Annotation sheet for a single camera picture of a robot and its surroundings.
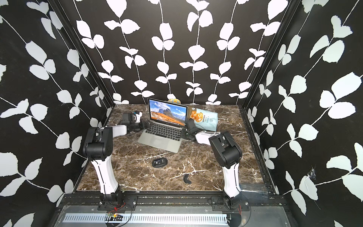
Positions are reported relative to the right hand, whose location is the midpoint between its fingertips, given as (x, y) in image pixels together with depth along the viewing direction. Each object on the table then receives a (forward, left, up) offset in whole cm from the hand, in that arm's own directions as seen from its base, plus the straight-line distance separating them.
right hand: (180, 131), depth 101 cm
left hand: (+6, +22, +2) cm, 23 cm away
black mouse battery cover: (-33, -4, -3) cm, 33 cm away
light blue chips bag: (+13, -22, -2) cm, 25 cm away
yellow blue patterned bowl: (+30, +6, +2) cm, 30 cm away
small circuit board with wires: (-51, +33, -2) cm, 61 cm away
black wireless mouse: (-24, +12, 0) cm, 26 cm away
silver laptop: (+8, +10, +2) cm, 13 cm away
